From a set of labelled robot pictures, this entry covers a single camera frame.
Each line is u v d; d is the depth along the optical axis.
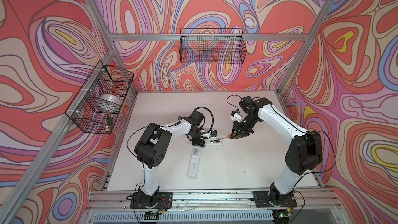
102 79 0.80
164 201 0.73
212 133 0.82
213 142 0.91
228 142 0.93
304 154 0.47
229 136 0.82
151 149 0.51
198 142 0.84
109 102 0.70
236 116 0.80
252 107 0.63
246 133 0.73
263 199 0.73
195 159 0.86
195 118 0.78
